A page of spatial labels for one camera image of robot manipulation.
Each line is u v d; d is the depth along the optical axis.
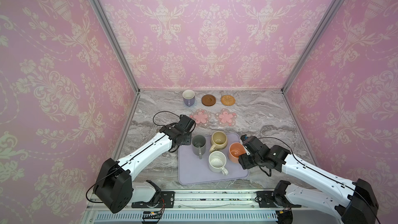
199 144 0.90
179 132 0.59
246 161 0.70
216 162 0.85
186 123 0.64
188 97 1.07
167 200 0.75
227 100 1.14
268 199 0.73
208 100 1.15
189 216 0.78
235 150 0.89
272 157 0.55
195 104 1.12
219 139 0.92
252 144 0.61
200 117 1.06
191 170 0.82
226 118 1.06
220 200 0.76
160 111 0.70
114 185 0.40
